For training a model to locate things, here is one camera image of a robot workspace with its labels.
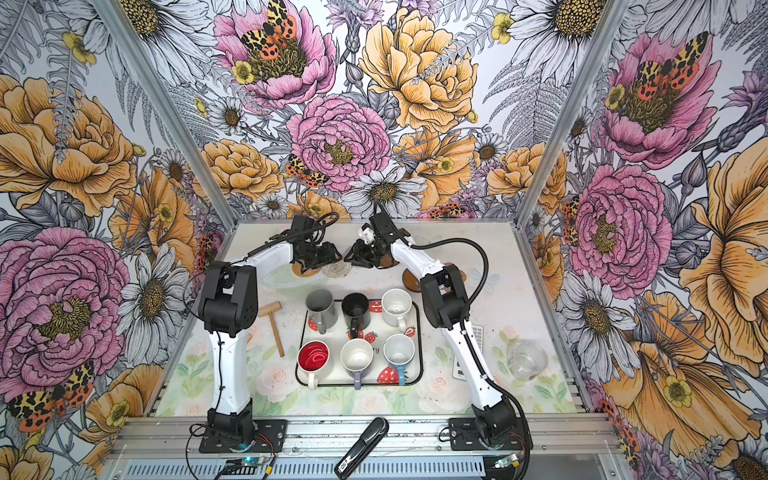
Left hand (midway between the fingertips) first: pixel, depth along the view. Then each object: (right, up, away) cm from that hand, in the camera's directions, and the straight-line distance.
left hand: (334, 264), depth 104 cm
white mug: (+21, -12, -9) cm, 26 cm away
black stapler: (+13, -39, -35) cm, 54 cm away
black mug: (+9, -14, -10) cm, 19 cm away
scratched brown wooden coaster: (+26, -6, -1) cm, 27 cm away
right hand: (+6, 0, -3) cm, 7 cm away
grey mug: (-2, -12, -12) cm, 17 cm away
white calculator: (+38, -28, -20) cm, 51 cm away
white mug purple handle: (+10, -25, -18) cm, 32 cm away
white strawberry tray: (+16, -25, -17) cm, 34 cm away
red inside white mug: (-2, -25, -19) cm, 31 cm away
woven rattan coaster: (-8, 0, -16) cm, 18 cm away
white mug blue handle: (+22, -23, -18) cm, 37 cm away
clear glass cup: (+58, -26, -17) cm, 66 cm away
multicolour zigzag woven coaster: (+1, -2, +2) cm, 3 cm away
